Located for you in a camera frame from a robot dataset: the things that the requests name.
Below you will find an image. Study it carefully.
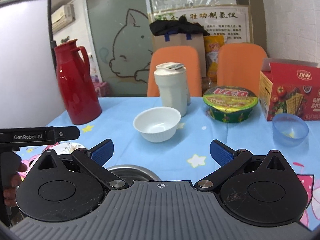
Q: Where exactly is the floral white plate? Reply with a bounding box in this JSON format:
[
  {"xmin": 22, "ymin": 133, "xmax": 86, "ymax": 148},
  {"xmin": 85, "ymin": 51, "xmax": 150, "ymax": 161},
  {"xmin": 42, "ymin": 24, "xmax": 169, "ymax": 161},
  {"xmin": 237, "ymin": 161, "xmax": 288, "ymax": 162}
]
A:
[{"xmin": 52, "ymin": 142, "xmax": 84, "ymax": 155}]

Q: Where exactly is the stainless steel bowl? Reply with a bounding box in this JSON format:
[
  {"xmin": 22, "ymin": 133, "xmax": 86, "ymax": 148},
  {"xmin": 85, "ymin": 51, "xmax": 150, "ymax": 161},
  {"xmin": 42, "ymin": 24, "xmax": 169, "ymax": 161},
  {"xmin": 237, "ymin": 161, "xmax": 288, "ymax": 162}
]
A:
[{"xmin": 107, "ymin": 164, "xmax": 161, "ymax": 184}]

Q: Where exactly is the small blue plastic bowl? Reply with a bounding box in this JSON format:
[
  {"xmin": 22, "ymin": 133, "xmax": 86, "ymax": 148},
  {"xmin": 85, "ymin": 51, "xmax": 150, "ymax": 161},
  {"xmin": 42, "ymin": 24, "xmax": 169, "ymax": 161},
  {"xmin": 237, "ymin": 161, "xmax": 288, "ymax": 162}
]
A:
[{"xmin": 272, "ymin": 113, "xmax": 309, "ymax": 147}]

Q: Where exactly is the white ceramic bowl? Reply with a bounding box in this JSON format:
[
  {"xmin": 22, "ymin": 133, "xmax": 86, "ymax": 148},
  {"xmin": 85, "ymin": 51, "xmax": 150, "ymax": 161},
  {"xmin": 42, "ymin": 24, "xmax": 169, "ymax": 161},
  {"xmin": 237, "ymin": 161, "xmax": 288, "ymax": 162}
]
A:
[{"xmin": 133, "ymin": 107, "xmax": 181, "ymax": 143}]

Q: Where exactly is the person's left hand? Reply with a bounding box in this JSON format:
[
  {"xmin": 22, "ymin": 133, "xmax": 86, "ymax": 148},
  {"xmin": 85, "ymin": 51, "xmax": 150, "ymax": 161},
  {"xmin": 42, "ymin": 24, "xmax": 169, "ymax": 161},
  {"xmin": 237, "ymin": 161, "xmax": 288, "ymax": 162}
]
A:
[{"xmin": 3, "ymin": 163, "xmax": 28, "ymax": 207}]

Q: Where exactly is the white reflector panel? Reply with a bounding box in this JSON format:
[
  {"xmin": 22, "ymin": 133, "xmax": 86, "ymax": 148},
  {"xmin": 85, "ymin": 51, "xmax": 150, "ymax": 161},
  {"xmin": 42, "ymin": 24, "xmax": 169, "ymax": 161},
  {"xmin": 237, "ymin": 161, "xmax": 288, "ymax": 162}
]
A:
[{"xmin": 1, "ymin": 0, "xmax": 65, "ymax": 128}]

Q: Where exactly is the blue cartoon tablecloth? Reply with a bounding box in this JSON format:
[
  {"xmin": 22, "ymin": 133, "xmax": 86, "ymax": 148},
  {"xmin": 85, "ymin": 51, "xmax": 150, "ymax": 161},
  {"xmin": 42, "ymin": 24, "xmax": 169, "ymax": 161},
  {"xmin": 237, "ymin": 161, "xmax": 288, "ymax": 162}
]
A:
[{"xmin": 18, "ymin": 96, "xmax": 320, "ymax": 230}]

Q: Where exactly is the green instant noodle cup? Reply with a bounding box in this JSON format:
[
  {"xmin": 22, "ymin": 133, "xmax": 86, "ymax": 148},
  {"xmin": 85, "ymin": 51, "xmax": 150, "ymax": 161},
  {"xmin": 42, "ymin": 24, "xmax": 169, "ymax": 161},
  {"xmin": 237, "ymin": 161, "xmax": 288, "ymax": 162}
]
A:
[{"xmin": 202, "ymin": 86, "xmax": 258, "ymax": 123}]

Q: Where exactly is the red thermos jug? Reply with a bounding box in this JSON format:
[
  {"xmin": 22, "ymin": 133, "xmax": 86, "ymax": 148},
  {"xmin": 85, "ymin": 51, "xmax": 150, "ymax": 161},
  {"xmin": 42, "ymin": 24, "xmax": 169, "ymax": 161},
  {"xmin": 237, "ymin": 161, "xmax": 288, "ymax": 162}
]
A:
[{"xmin": 54, "ymin": 40, "xmax": 102, "ymax": 125}]

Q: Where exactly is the red cracker box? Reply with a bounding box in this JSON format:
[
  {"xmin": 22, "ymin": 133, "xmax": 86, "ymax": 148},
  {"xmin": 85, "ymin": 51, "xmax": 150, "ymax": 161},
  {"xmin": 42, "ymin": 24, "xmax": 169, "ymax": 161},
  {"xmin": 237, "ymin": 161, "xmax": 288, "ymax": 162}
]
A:
[{"xmin": 259, "ymin": 57, "xmax": 320, "ymax": 121}]

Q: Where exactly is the right orange chair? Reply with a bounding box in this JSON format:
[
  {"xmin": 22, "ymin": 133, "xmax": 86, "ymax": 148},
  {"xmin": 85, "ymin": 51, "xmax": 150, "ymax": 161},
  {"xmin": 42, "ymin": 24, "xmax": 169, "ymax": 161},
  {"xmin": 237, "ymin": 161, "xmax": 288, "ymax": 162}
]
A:
[{"xmin": 217, "ymin": 43, "xmax": 267, "ymax": 95}]

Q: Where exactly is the orange chair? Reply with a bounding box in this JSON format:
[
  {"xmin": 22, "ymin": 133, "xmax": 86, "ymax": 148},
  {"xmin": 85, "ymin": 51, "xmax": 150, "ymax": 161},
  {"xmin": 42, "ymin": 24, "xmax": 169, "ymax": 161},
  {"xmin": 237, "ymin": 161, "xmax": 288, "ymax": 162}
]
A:
[
  {"xmin": 217, "ymin": 43, "xmax": 267, "ymax": 95},
  {"xmin": 146, "ymin": 45, "xmax": 203, "ymax": 98}
]

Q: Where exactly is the white travel tumbler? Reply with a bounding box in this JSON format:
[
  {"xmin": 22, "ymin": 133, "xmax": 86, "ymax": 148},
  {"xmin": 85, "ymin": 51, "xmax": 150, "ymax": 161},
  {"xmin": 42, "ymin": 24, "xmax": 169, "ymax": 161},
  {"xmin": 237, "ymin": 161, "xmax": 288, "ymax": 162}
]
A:
[{"xmin": 154, "ymin": 62, "xmax": 190, "ymax": 116}]

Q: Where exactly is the left orange chair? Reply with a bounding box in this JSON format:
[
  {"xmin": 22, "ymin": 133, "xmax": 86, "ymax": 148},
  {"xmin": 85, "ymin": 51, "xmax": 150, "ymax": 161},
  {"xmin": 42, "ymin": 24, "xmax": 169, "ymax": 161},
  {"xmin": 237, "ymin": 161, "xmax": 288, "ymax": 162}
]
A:
[{"xmin": 146, "ymin": 45, "xmax": 203, "ymax": 98}]

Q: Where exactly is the yellow snack bag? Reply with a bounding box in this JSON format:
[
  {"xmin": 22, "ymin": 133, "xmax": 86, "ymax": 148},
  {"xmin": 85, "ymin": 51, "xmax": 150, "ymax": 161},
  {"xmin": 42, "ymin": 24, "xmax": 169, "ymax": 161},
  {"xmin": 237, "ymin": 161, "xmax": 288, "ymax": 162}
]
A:
[{"xmin": 204, "ymin": 35, "xmax": 225, "ymax": 82}]

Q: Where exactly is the brown paper bag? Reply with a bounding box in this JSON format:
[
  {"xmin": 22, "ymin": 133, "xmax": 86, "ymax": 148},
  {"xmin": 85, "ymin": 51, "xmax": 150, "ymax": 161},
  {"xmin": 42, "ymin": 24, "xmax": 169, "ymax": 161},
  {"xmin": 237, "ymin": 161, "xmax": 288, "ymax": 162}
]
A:
[{"xmin": 152, "ymin": 34, "xmax": 207, "ymax": 77}]

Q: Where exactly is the poster with Chinese text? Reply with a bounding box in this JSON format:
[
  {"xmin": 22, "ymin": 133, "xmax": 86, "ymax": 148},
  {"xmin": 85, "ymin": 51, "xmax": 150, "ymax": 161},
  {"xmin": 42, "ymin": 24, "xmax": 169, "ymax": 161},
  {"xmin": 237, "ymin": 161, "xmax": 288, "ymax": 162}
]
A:
[{"xmin": 149, "ymin": 5, "xmax": 253, "ymax": 44}]

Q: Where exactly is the black cloth on bag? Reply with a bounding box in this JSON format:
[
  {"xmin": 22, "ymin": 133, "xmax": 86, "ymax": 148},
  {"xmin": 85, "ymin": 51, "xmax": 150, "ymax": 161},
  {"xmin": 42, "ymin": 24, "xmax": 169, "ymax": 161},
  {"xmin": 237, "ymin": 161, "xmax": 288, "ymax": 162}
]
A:
[{"xmin": 149, "ymin": 20, "xmax": 210, "ymax": 36}]

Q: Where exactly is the wall air conditioner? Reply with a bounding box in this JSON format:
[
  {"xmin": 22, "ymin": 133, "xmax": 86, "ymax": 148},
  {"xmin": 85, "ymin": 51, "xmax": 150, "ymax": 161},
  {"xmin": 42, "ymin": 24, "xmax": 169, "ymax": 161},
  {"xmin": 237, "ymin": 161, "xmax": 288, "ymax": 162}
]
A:
[{"xmin": 51, "ymin": 4, "xmax": 75, "ymax": 34}]

